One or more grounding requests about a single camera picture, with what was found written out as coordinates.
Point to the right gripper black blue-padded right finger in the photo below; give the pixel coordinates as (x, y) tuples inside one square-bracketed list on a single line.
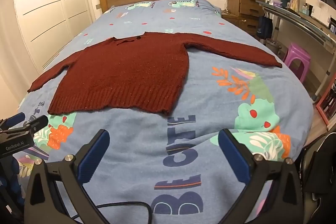
[(284, 203)]

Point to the white sliding-door wardrobe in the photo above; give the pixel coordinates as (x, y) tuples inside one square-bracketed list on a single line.
[(47, 26)]

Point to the dark blue hanging bag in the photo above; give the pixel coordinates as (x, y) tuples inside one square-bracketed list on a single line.
[(265, 27)]

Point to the dark red knit sweater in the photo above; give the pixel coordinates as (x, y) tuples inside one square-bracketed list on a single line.
[(146, 72)]

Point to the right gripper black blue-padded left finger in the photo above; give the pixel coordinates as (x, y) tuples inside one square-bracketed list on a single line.
[(44, 203)]

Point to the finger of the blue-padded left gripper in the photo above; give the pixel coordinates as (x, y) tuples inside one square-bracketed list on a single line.
[(12, 121)]

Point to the low wooden nightstand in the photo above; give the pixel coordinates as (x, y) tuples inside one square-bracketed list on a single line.
[(247, 23)]

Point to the long grey desk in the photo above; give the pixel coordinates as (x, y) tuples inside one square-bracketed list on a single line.
[(327, 41)]

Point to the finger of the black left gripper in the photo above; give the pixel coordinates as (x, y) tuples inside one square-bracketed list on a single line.
[(37, 124)]

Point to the blue patterned bed cover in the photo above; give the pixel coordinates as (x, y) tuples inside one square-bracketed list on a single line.
[(173, 162)]

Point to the purple plastic stool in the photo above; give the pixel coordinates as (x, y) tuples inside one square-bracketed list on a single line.
[(298, 60)]

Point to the wooden drawer chest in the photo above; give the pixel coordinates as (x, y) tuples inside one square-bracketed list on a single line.
[(245, 7)]

